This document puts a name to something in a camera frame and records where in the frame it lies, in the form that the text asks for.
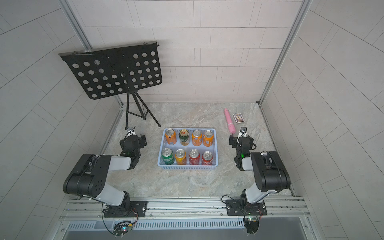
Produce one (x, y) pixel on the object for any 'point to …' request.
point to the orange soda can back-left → (171, 136)
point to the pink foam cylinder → (231, 126)
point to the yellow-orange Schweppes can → (180, 155)
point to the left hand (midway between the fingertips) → (136, 134)
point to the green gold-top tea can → (184, 137)
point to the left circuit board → (122, 228)
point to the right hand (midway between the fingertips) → (240, 132)
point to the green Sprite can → (167, 156)
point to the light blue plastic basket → (188, 149)
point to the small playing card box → (238, 118)
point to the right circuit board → (252, 224)
